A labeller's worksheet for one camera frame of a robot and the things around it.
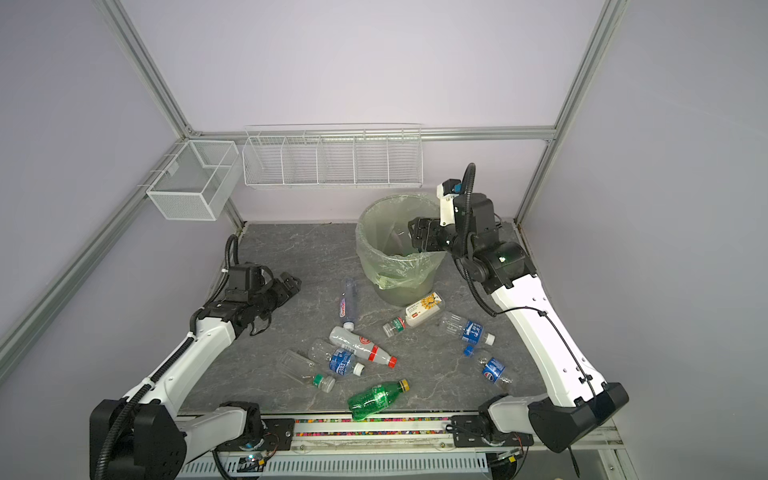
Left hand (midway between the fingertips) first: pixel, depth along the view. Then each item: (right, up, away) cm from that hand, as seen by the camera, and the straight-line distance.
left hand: (292, 291), depth 84 cm
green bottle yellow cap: (+22, -26, -11) cm, 36 cm away
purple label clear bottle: (+15, -5, +8) cm, 17 cm away
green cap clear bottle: (+2, -23, +2) cm, 23 cm away
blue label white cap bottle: (+15, -18, -4) cm, 24 cm away
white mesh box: (-36, +34, +15) cm, 52 cm away
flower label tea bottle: (+36, -7, +4) cm, 37 cm away
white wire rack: (+7, +44, +17) cm, 48 cm away
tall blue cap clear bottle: (+29, +14, +16) cm, 36 cm away
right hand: (+36, +18, -16) cm, 44 cm away
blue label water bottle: (+48, -11, +4) cm, 49 cm away
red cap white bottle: (+20, -16, 0) cm, 25 cm away
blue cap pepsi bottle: (+55, -20, -6) cm, 59 cm away
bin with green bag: (+28, +9, -11) cm, 31 cm away
